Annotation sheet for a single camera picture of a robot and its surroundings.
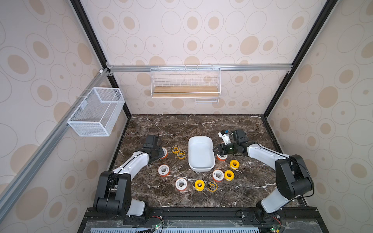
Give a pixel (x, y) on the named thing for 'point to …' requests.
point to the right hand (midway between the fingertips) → (215, 150)
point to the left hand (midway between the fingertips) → (163, 150)
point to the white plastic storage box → (201, 157)
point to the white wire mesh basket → (95, 115)
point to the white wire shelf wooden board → (202, 83)
